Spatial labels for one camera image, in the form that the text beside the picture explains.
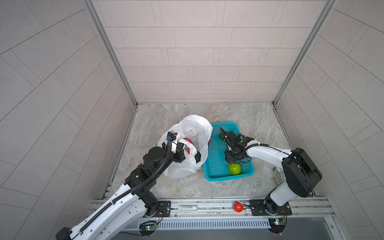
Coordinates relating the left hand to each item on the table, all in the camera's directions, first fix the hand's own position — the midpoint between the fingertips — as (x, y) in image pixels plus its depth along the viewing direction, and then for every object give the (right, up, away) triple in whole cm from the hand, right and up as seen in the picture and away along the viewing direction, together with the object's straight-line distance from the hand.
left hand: (188, 139), depth 68 cm
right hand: (+23, -15, +21) cm, 34 cm away
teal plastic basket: (+15, -19, +17) cm, 30 cm away
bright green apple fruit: (+24, -17, +11) cm, 31 cm away
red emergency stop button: (+23, -32, +2) cm, 40 cm away
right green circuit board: (+41, -39, 0) cm, 56 cm away
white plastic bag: (+2, -1, +22) cm, 22 cm away
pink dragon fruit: (-1, -3, -3) cm, 4 cm away
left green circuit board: (-18, -38, -3) cm, 42 cm away
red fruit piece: (+10, -2, +6) cm, 12 cm away
